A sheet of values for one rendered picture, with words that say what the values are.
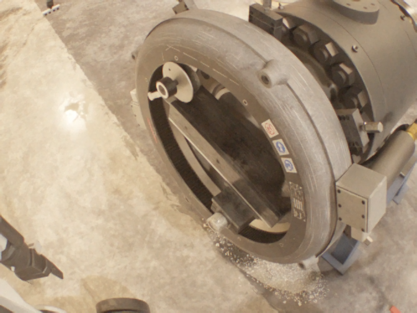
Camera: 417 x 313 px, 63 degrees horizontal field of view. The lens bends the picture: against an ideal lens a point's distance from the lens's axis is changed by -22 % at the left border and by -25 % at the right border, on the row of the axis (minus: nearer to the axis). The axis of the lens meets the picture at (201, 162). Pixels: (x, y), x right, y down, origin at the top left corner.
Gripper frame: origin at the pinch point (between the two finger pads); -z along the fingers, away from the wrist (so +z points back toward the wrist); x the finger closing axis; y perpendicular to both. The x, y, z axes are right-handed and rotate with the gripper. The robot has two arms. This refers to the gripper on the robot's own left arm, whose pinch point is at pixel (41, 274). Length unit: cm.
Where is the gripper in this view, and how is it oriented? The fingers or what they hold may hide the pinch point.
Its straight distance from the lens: 103.0
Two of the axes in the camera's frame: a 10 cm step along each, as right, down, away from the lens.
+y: -2.2, -7.5, 6.2
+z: -2.3, -5.8, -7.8
